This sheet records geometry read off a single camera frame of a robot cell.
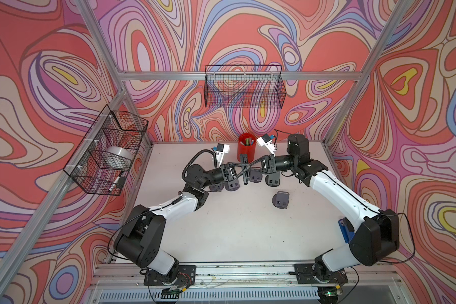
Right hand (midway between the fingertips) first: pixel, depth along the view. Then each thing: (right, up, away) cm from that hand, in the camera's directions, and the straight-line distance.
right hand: (248, 173), depth 68 cm
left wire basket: (-59, +19, +14) cm, 64 cm away
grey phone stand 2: (-5, -8, +27) cm, 29 cm away
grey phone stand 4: (+18, -14, +22) cm, 31 cm away
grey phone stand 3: (+7, -3, +31) cm, 32 cm away
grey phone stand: (-13, -9, +28) cm, 32 cm away
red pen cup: (+3, +13, +39) cm, 41 cm away
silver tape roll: (-49, +6, +2) cm, 50 cm away
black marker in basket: (-51, -5, +3) cm, 52 cm away
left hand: (+1, 0, -2) cm, 2 cm away
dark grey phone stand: (+16, -5, +30) cm, 34 cm away
